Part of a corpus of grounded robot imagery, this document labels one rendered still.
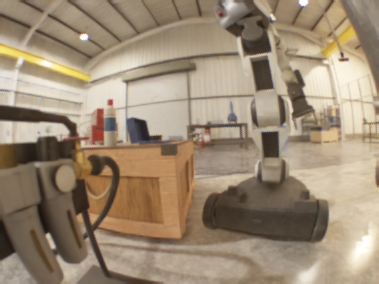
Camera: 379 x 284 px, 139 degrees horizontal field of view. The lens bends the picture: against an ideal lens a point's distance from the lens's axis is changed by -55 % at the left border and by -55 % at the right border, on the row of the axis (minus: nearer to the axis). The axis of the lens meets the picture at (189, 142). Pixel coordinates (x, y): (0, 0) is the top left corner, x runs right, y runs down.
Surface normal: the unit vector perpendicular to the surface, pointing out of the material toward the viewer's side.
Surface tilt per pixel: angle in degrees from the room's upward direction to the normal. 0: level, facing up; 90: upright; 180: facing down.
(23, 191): 90
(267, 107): 96
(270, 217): 90
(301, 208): 45
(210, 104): 90
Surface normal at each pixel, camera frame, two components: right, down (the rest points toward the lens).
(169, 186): -0.10, 0.04
